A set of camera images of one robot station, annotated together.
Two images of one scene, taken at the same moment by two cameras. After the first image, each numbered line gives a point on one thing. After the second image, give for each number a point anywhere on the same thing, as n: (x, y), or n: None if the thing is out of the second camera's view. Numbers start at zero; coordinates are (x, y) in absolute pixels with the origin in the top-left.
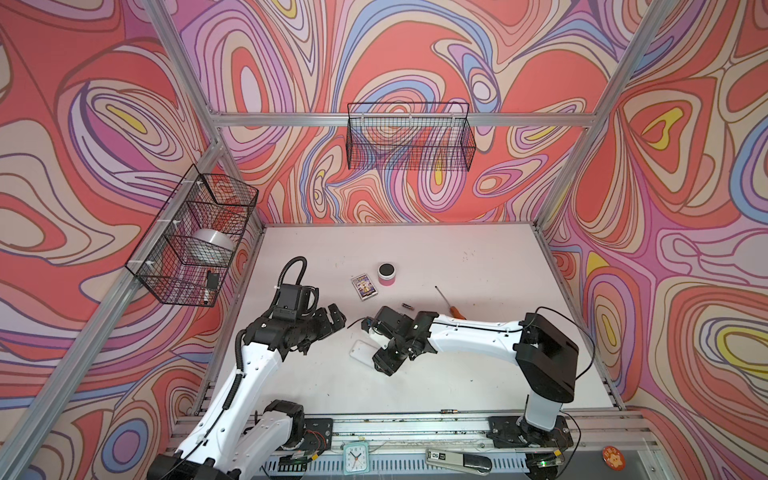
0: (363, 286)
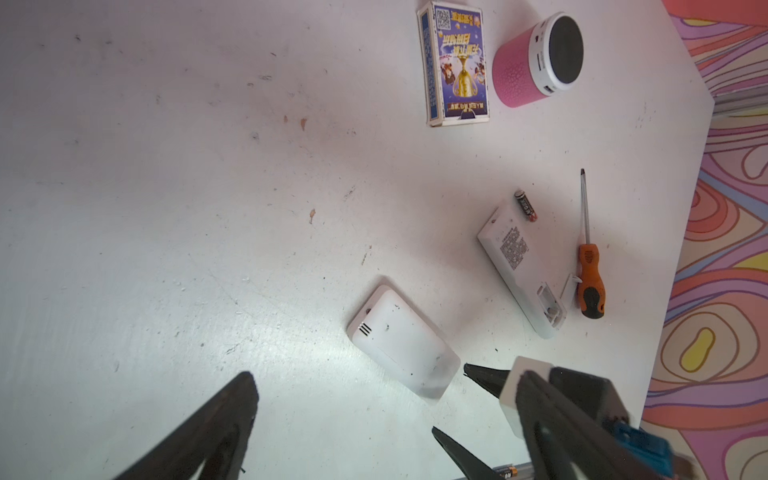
0: (453, 61)
